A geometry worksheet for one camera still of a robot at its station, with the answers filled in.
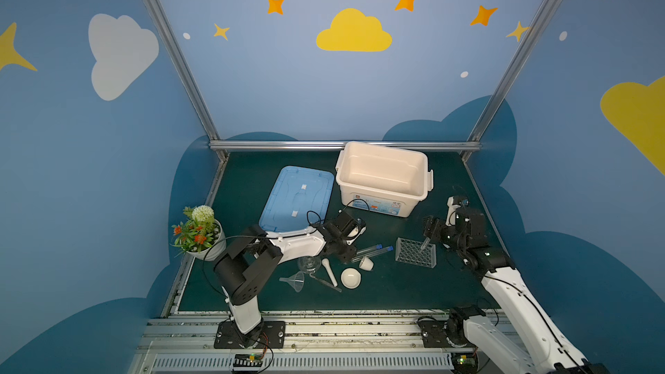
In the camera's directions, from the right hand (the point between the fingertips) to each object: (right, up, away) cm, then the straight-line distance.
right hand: (437, 218), depth 82 cm
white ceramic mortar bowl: (-28, -20, +3) cm, 34 cm away
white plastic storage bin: (-12, +13, +30) cm, 35 cm away
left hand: (-28, -11, +9) cm, 31 cm away
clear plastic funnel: (-46, -21, +2) cm, 50 cm away
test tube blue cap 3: (-18, -14, +11) cm, 26 cm away
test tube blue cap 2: (-17, -12, +11) cm, 24 cm away
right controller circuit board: (+4, -40, -8) cm, 41 cm away
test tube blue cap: (-1, -10, +8) cm, 12 cm away
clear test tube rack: (-7, -13, +9) cm, 17 cm away
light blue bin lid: (-48, +4, +24) cm, 53 cm away
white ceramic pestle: (-36, -16, +6) cm, 40 cm away
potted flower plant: (-74, -4, -5) cm, 74 cm away
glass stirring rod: (-36, -22, +3) cm, 42 cm away
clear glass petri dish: (-41, -15, +2) cm, 44 cm away
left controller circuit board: (-58, -39, -9) cm, 71 cm away
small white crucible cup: (-22, -16, +5) cm, 28 cm away
